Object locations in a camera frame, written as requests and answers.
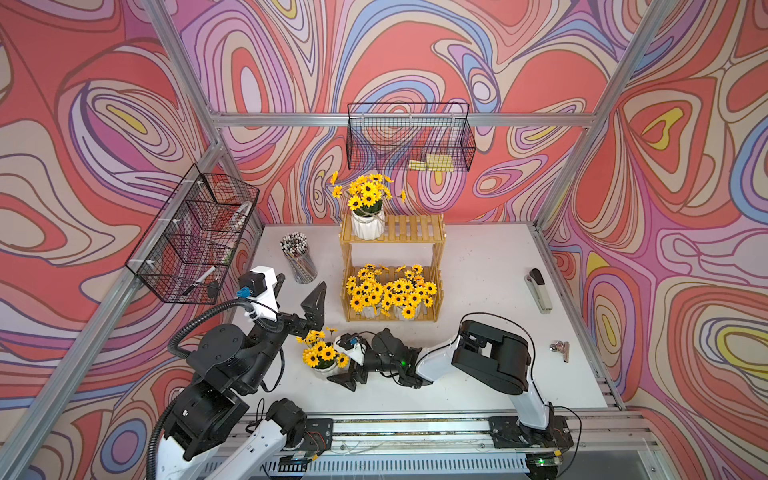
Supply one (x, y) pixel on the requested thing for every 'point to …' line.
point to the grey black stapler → (539, 291)
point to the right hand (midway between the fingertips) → (336, 367)
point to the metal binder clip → (563, 347)
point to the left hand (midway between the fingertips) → (307, 281)
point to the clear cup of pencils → (295, 247)
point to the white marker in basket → (202, 278)
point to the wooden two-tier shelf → (398, 229)
